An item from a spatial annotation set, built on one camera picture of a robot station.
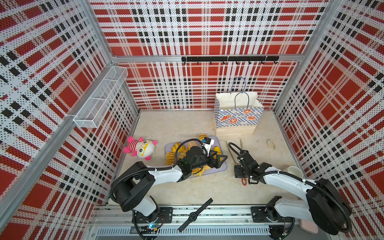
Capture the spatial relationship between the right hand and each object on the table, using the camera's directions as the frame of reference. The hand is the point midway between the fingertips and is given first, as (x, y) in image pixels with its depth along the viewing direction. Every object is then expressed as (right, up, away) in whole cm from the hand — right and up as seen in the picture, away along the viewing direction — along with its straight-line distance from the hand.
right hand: (241, 171), depth 87 cm
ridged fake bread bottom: (-25, +4, -12) cm, 28 cm away
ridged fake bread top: (-23, +20, +14) cm, 33 cm away
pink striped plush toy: (-60, +13, +3) cm, 61 cm away
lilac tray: (-30, +18, -9) cm, 36 cm away
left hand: (-12, +10, -8) cm, 18 cm away
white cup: (+30, +2, -5) cm, 30 cm away
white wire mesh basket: (-93, +35, +5) cm, 99 cm away
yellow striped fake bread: (-13, +11, +8) cm, 19 cm away
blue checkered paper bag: (-2, +35, +1) cm, 35 cm away
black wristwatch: (-28, -18, -14) cm, 36 cm away
